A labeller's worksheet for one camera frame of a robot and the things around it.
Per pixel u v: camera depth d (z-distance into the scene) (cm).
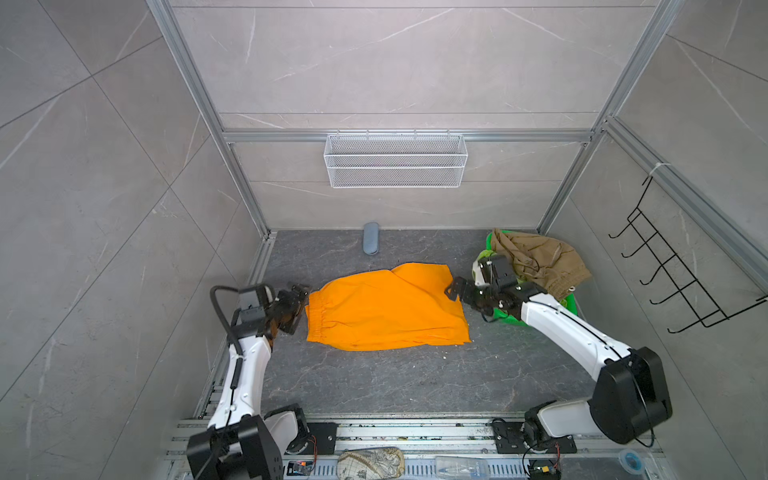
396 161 101
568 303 90
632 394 41
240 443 39
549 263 100
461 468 69
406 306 98
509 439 73
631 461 70
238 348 52
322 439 73
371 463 67
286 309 73
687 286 62
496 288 65
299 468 70
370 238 116
